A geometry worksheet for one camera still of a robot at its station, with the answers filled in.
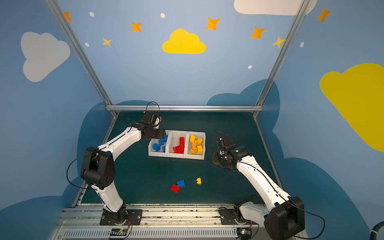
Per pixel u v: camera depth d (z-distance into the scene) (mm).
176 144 1019
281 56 867
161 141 1013
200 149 982
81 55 852
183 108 1422
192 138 1000
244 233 733
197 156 939
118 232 732
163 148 981
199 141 1011
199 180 861
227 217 747
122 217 662
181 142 1032
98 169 479
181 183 861
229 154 562
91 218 752
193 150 964
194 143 1015
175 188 836
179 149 984
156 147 984
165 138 979
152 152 960
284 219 403
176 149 979
